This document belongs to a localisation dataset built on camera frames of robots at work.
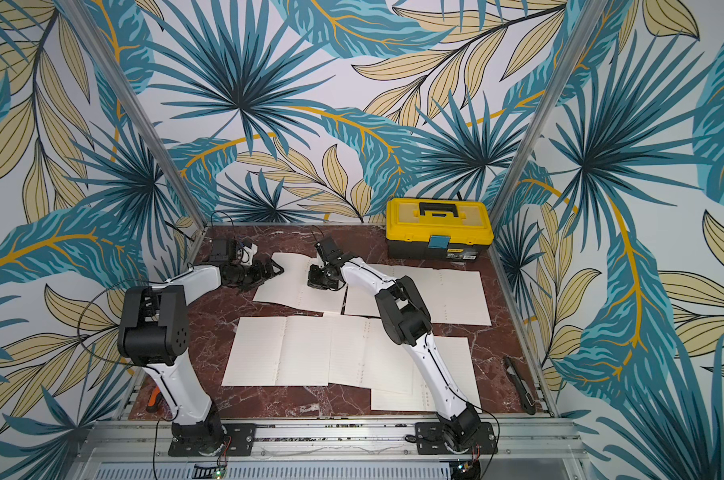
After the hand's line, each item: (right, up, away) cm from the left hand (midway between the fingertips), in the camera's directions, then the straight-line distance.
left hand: (273, 275), depth 97 cm
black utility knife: (+73, -32, -18) cm, 82 cm away
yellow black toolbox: (+54, +15, +1) cm, 56 cm away
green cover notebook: (+5, -22, -9) cm, 24 cm away
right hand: (+11, -3, +5) cm, 13 cm away
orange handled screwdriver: (-25, -31, -20) cm, 44 cm away
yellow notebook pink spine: (+5, -4, +3) cm, 7 cm away
